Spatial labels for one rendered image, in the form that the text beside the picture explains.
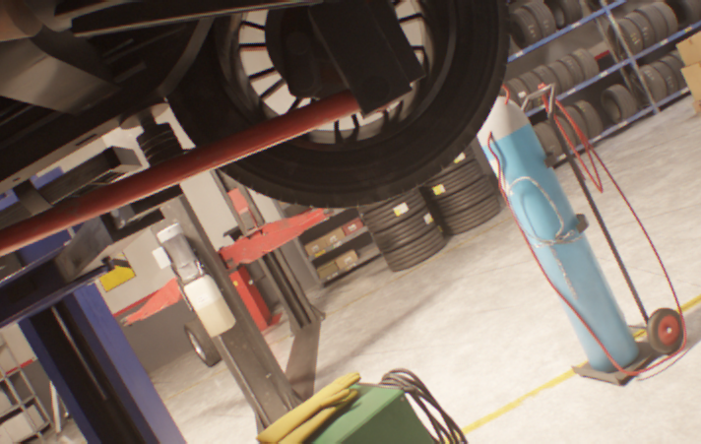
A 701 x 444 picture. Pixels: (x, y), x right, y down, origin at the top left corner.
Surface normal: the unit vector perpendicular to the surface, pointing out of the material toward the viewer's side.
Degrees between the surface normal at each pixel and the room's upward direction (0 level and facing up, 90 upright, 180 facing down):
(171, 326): 90
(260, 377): 90
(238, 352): 90
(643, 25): 77
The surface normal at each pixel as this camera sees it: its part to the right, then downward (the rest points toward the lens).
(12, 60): 0.44, 0.84
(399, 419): 0.43, -0.25
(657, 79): -0.08, -0.14
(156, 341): 0.03, 0.06
